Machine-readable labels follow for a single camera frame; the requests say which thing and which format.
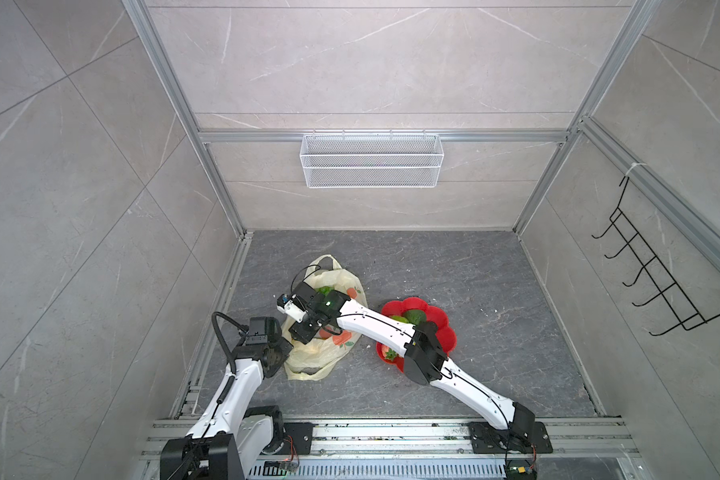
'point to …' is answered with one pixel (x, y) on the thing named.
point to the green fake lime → (415, 316)
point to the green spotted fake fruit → (400, 319)
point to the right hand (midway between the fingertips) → (299, 328)
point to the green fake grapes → (325, 290)
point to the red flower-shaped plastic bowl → (433, 314)
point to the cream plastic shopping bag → (320, 356)
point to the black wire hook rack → (664, 296)
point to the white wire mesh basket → (371, 161)
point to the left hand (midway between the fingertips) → (283, 343)
